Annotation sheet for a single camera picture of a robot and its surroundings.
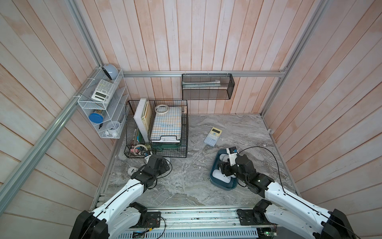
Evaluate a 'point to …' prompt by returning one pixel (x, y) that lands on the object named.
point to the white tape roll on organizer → (161, 112)
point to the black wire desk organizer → (134, 136)
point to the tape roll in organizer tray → (139, 145)
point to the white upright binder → (142, 118)
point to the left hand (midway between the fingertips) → (160, 167)
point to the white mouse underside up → (218, 176)
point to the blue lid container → (96, 118)
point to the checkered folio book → (167, 127)
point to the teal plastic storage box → (231, 185)
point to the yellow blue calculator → (213, 136)
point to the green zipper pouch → (158, 146)
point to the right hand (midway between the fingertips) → (222, 159)
